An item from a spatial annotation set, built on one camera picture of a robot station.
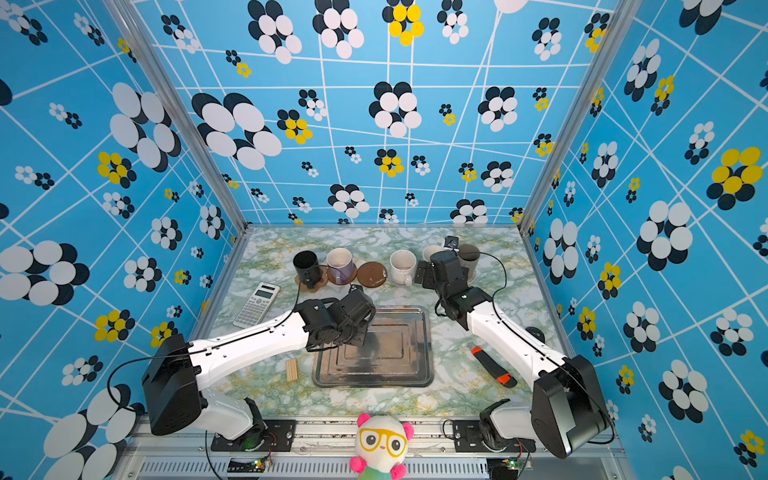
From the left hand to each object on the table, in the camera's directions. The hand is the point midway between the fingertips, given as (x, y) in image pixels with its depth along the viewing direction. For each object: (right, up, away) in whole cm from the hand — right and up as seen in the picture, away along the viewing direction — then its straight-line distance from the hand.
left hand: (364, 331), depth 81 cm
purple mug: (-10, +17, +21) cm, 29 cm away
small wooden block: (-21, -12, +3) cm, 24 cm away
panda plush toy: (+5, -22, -15) cm, 27 cm away
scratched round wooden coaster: (0, +14, +24) cm, 28 cm away
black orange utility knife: (+38, -13, +1) cm, 40 cm away
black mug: (-20, +17, +15) cm, 31 cm away
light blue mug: (+20, +22, +19) cm, 35 cm away
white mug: (+11, +17, +22) cm, 30 cm away
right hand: (+21, +18, +4) cm, 28 cm away
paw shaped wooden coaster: (-25, +11, +21) cm, 34 cm away
